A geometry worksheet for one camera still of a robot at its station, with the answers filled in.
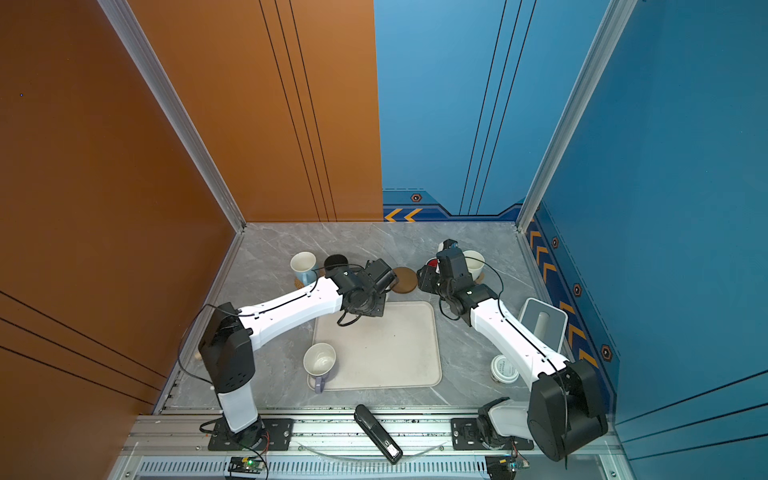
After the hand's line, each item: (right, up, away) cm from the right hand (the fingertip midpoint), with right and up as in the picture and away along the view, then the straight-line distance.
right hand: (421, 274), depth 85 cm
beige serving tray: (-5, -23, +5) cm, 24 cm away
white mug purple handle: (-29, -24, -2) cm, 38 cm away
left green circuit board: (-43, -45, -14) cm, 64 cm away
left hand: (-13, -9, 0) cm, 15 cm away
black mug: (-27, +3, +12) cm, 30 cm away
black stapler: (-12, -37, -14) cm, 41 cm away
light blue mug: (-38, +2, +15) cm, 41 cm away
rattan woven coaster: (-40, -4, +16) cm, 44 cm away
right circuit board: (+18, -45, -14) cm, 50 cm away
